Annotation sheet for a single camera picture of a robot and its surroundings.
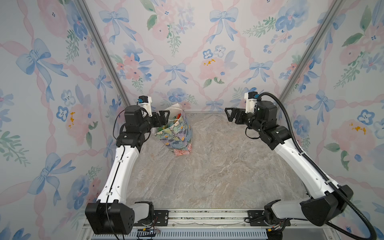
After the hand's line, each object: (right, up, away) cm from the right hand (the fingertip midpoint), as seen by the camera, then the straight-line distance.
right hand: (232, 108), depth 72 cm
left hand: (-34, -1, +1) cm, 34 cm away
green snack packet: (-36, -9, +13) cm, 39 cm away
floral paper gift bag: (-28, -13, +9) cm, 32 cm away
